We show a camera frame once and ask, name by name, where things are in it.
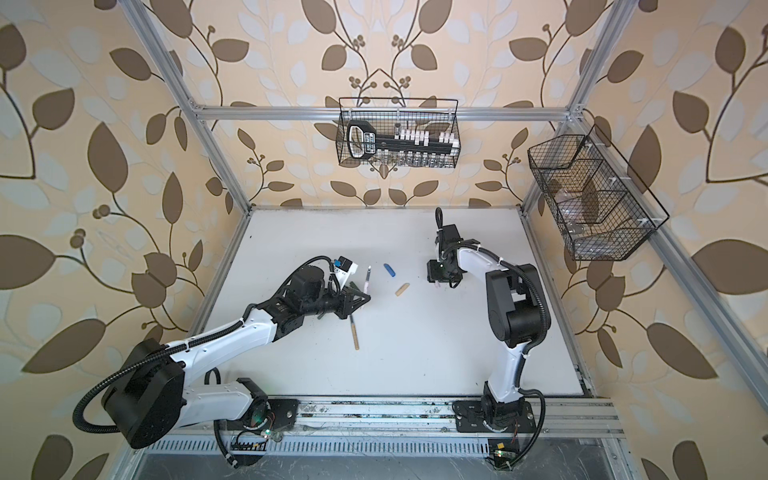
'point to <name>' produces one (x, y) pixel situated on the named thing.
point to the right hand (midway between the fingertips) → (438, 279)
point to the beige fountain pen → (356, 344)
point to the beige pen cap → (402, 288)
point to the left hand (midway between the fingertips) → (370, 295)
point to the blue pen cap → (389, 269)
